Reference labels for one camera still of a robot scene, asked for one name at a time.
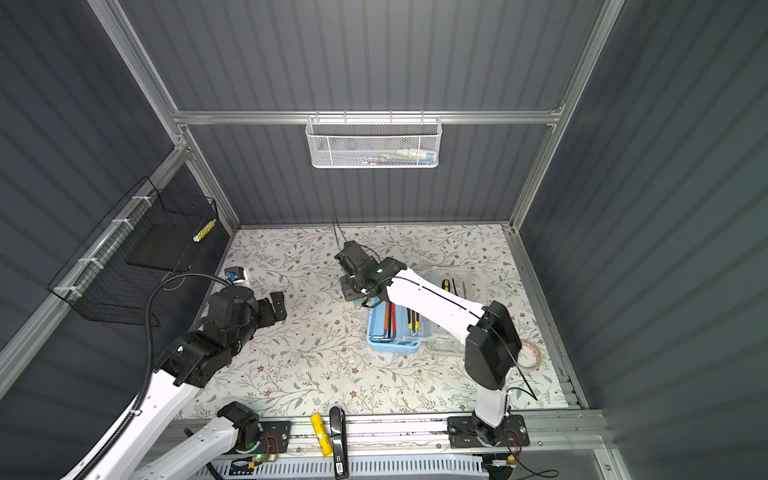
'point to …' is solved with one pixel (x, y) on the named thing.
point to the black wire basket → (99, 285)
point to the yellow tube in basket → (197, 237)
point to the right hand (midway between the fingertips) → (352, 288)
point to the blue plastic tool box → (429, 337)
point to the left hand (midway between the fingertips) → (266, 299)
